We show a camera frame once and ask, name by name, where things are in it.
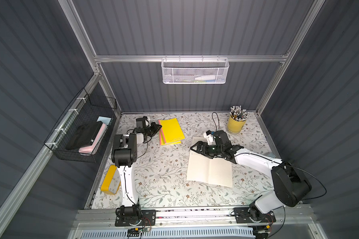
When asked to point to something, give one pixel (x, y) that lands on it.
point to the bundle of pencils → (238, 114)
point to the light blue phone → (271, 155)
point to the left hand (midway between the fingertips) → (164, 125)
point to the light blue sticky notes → (104, 120)
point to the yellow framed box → (111, 181)
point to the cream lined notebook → (204, 169)
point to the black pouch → (84, 135)
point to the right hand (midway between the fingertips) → (195, 151)
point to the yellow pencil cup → (234, 126)
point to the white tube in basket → (204, 77)
